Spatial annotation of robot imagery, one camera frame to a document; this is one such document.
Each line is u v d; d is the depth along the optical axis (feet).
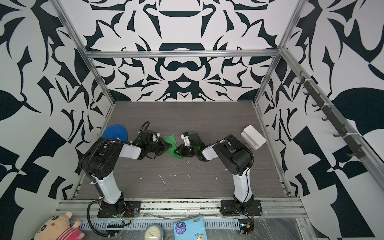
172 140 3.22
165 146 2.93
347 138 1.68
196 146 2.56
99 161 1.63
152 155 2.94
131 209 2.41
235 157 1.73
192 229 2.14
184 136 2.98
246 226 2.33
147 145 2.61
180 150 2.93
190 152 2.72
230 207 2.44
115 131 3.51
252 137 3.04
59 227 2.10
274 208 2.50
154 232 2.13
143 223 2.34
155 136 2.68
